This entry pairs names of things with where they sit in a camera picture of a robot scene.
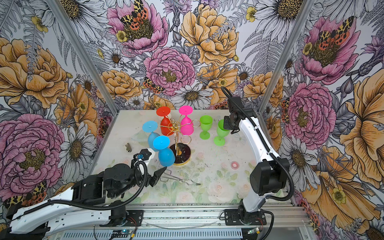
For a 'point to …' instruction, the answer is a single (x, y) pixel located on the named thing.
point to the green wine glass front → (206, 121)
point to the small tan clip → (128, 148)
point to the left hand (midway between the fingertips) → (157, 164)
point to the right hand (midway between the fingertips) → (231, 129)
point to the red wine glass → (166, 126)
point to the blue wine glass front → (166, 154)
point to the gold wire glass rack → (182, 151)
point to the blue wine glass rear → (151, 126)
